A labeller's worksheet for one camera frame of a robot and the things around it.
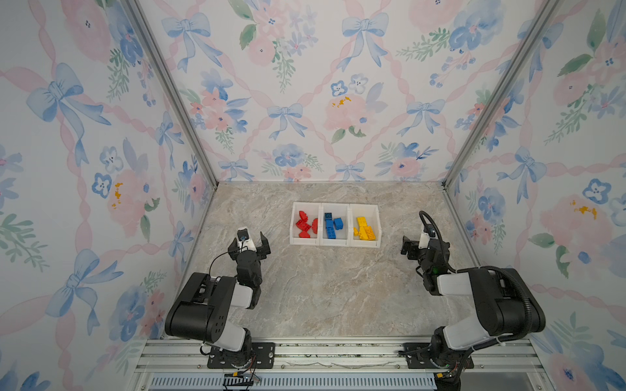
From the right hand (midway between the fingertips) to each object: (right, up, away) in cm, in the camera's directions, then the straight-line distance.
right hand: (417, 236), depth 94 cm
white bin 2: (-31, +4, +9) cm, 33 cm away
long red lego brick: (-45, +4, +9) cm, 46 cm away
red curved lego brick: (-44, +6, +12) cm, 46 cm away
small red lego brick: (-44, 0, +6) cm, 44 cm away
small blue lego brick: (-34, +8, +10) cm, 36 cm away
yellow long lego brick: (-20, -1, +5) cm, 20 cm away
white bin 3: (-16, +9, +9) cm, 20 cm away
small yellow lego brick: (-22, 0, +6) cm, 23 cm away
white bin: (-40, +10, +12) cm, 43 cm away
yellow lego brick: (-19, +5, +10) cm, 22 cm away
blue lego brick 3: (-30, +4, +8) cm, 31 cm away
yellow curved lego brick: (-17, +1, +6) cm, 18 cm away
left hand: (-63, +2, -6) cm, 64 cm away
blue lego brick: (-33, +1, +6) cm, 33 cm away
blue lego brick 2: (-33, +4, +9) cm, 35 cm away
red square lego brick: (-40, +3, +8) cm, 41 cm away
